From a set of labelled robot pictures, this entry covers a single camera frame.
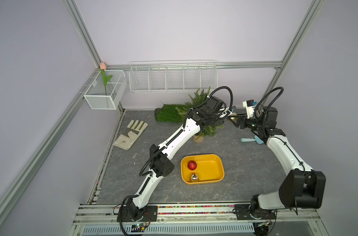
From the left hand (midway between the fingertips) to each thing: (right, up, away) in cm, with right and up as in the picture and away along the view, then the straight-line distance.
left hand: (220, 114), depth 81 cm
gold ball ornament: (+7, -3, -2) cm, 8 cm away
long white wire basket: (-29, +29, +26) cm, 49 cm away
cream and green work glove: (-59, -13, +24) cm, 66 cm away
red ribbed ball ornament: (-16, -30, +6) cm, 35 cm away
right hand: (+6, -1, +1) cm, 6 cm away
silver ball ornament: (-15, -35, 0) cm, 38 cm away
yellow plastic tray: (-5, -33, +8) cm, 34 cm away
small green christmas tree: (-8, -10, +2) cm, 12 cm away
